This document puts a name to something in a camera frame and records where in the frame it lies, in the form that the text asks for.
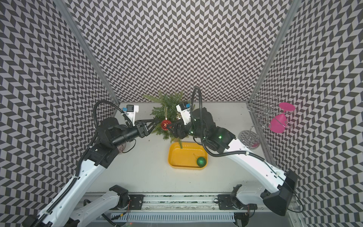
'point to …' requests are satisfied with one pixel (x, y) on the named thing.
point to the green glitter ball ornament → (201, 161)
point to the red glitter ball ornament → (164, 124)
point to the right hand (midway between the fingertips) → (172, 127)
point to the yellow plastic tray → (186, 158)
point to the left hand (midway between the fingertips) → (157, 123)
